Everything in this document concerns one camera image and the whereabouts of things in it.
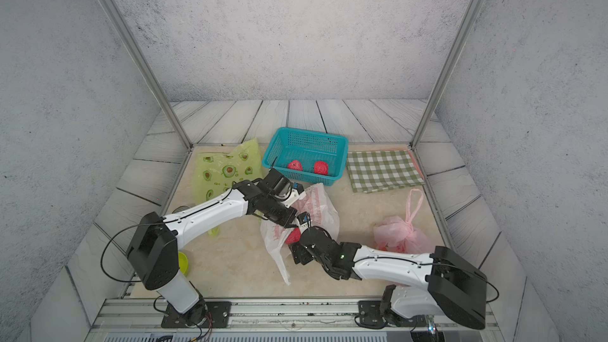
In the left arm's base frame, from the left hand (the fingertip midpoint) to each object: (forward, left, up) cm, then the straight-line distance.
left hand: (302, 226), depth 79 cm
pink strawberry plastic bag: (-4, -29, +2) cm, 29 cm away
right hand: (-3, +1, -4) cm, 5 cm away
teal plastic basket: (+44, -4, -12) cm, 46 cm away
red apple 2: (+32, +3, -6) cm, 33 cm away
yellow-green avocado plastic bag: (+32, +39, -10) cm, 51 cm away
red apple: (-4, +3, 0) cm, 5 cm away
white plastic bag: (+6, -4, +1) cm, 7 cm away
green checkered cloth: (+33, -33, -12) cm, 48 cm away
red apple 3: (+31, -8, -6) cm, 32 cm away
